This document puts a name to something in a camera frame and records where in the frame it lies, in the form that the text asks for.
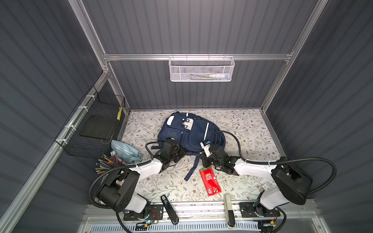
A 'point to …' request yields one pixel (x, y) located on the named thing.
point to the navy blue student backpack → (189, 131)
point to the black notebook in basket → (99, 126)
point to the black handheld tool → (169, 209)
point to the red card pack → (210, 181)
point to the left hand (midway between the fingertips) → (187, 148)
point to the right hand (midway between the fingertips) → (202, 156)
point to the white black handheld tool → (230, 217)
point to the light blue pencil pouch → (129, 154)
